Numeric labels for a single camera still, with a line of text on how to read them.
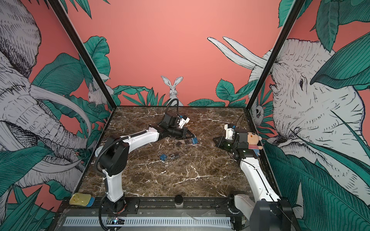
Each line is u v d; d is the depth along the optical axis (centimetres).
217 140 80
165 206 75
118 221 71
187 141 101
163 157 91
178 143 98
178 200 69
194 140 86
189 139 100
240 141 62
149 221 70
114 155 50
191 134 85
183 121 83
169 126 74
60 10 70
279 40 80
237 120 114
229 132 75
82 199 73
